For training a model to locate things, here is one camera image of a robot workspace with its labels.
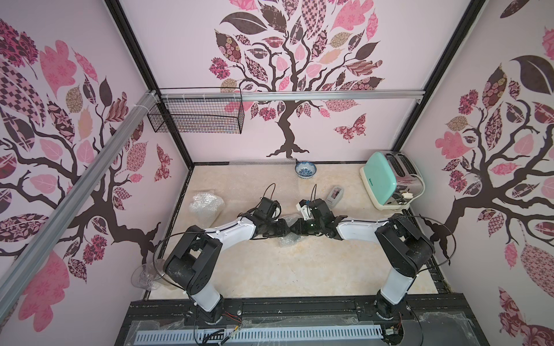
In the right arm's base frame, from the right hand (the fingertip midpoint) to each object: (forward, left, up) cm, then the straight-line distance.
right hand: (291, 227), depth 90 cm
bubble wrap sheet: (+10, +37, +3) cm, 38 cm away
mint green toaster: (+16, -43, +11) cm, 48 cm away
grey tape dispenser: (+18, -22, -2) cm, 28 cm away
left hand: (-3, +2, -1) cm, 4 cm away
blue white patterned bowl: (+37, -9, -3) cm, 38 cm away
